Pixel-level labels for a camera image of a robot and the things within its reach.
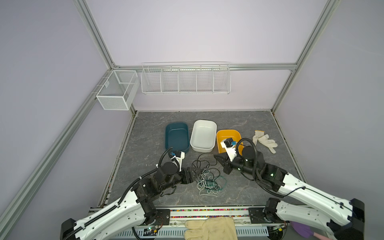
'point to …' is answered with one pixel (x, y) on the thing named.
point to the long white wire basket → (186, 78)
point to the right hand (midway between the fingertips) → (215, 156)
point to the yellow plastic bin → (223, 135)
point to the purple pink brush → (306, 231)
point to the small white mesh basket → (119, 90)
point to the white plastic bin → (203, 137)
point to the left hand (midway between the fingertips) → (196, 173)
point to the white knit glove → (264, 138)
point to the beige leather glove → (217, 228)
